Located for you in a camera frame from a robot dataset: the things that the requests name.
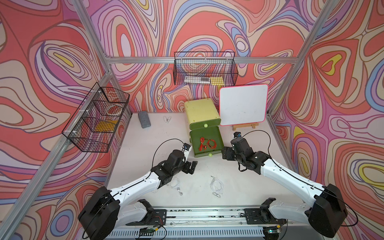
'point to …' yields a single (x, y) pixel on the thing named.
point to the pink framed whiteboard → (243, 104)
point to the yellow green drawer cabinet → (202, 115)
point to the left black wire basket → (91, 128)
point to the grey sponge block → (144, 119)
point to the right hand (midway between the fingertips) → (229, 154)
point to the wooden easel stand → (243, 125)
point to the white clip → (166, 120)
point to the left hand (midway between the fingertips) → (191, 159)
